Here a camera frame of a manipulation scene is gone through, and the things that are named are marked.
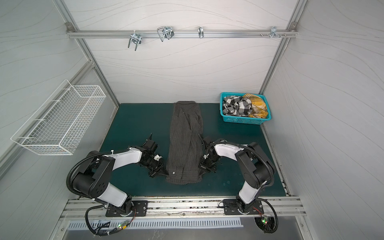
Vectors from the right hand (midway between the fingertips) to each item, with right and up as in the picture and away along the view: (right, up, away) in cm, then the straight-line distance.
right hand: (201, 170), depth 85 cm
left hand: (-18, 0, -1) cm, 18 cm away
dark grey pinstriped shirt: (-10, +9, +8) cm, 15 cm away
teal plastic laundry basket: (+35, +29, +19) cm, 49 cm away
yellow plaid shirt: (+42, +38, +19) cm, 59 cm away
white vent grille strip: (-14, -20, -15) cm, 29 cm away
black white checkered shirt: (+27, +40, +23) cm, 53 cm away
